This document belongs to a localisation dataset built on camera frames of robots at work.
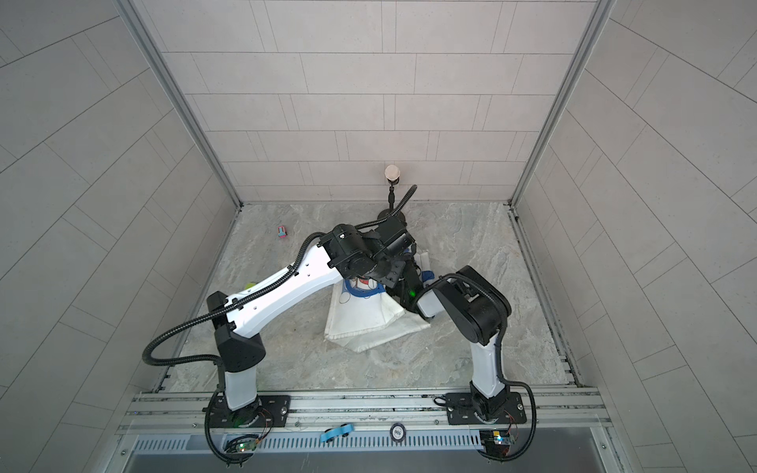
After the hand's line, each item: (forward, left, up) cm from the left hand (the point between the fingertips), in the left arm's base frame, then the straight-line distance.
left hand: (400, 271), depth 72 cm
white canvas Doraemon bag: (-9, +9, -6) cm, 14 cm away
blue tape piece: (-31, +15, -19) cm, 40 cm away
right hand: (+11, +10, -18) cm, 23 cm away
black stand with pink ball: (+33, +2, +3) cm, 33 cm away
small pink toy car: (+28, +41, -20) cm, 54 cm away
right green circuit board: (-33, -23, -22) cm, 45 cm away
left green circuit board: (-33, +35, -19) cm, 52 cm away
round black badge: (-31, 0, -22) cm, 38 cm away
